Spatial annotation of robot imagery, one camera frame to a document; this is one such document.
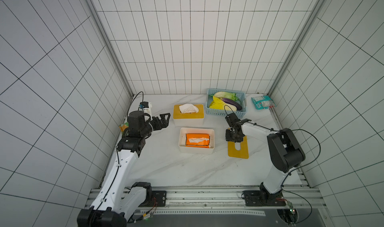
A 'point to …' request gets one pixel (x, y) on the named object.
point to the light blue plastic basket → (241, 96)
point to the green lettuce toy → (226, 95)
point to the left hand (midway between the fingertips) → (161, 118)
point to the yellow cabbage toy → (217, 103)
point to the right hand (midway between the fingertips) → (225, 139)
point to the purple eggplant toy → (231, 102)
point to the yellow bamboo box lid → (177, 114)
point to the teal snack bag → (263, 102)
